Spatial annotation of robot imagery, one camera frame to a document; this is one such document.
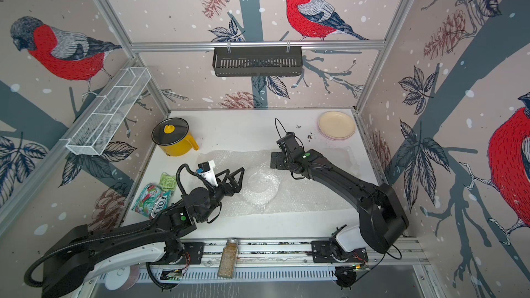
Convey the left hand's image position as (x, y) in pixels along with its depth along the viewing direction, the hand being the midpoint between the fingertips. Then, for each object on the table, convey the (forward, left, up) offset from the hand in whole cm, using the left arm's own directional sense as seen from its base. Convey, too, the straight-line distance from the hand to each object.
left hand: (240, 168), depth 75 cm
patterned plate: (-1, -7, -17) cm, 19 cm away
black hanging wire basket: (+58, -4, +8) cm, 59 cm away
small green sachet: (+3, +36, -19) cm, 41 cm away
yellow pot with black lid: (+22, +36, -9) cm, 43 cm away
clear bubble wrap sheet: (-4, -23, -18) cm, 30 cm away
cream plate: (+36, -47, -18) cm, 62 cm away
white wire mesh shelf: (+7, +52, +11) cm, 53 cm away
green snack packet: (-6, +38, -16) cm, 42 cm away
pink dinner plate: (+30, -47, -17) cm, 58 cm away
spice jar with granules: (-27, +3, -15) cm, 31 cm away
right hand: (+9, -16, -8) cm, 20 cm away
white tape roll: (-33, +36, -14) cm, 51 cm away
